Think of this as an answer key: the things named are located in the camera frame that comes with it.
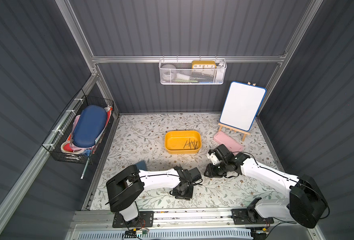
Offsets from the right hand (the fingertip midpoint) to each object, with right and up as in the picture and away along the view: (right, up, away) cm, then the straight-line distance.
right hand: (208, 172), depth 82 cm
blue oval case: (-58, +26, -12) cm, 65 cm away
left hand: (-11, -14, -3) cm, 18 cm away
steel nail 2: (-7, +13, +20) cm, 25 cm away
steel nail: (-13, +12, +20) cm, 26 cm away
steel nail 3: (-4, +13, +20) cm, 25 cm away
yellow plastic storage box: (-14, +15, +21) cm, 29 cm away
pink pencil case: (+13, +17, +23) cm, 32 cm away
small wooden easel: (+28, +21, +20) cm, 40 cm away
